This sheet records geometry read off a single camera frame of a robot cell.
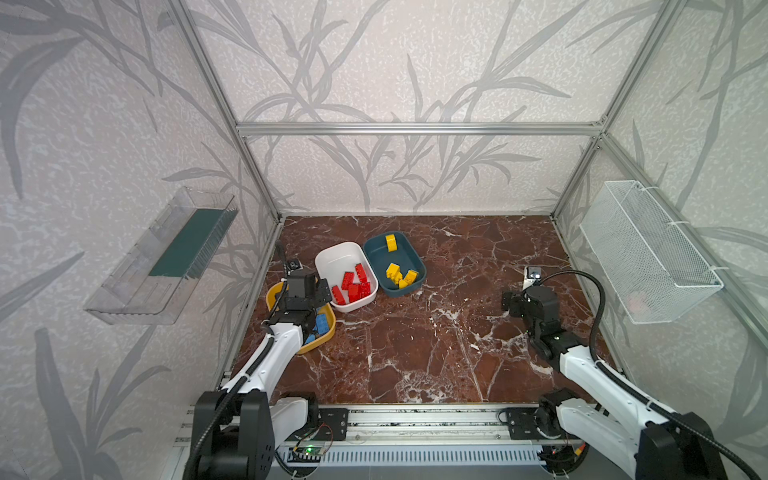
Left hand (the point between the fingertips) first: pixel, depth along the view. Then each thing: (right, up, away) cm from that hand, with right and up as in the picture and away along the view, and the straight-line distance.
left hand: (310, 277), depth 88 cm
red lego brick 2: (+13, -1, +13) cm, 19 cm away
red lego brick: (+9, -2, +11) cm, 15 cm away
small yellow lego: (+30, -2, +12) cm, 32 cm away
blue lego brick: (+2, -16, -6) cm, 17 cm away
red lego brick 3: (+6, -7, +9) cm, 13 cm away
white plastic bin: (+2, +4, +17) cm, 18 cm away
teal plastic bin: (+29, +5, +20) cm, 35 cm away
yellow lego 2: (+25, 0, +9) cm, 26 cm away
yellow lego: (+23, +10, +20) cm, 32 cm away
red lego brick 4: (+12, -5, +6) cm, 14 cm away
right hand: (+63, -1, -1) cm, 63 cm away
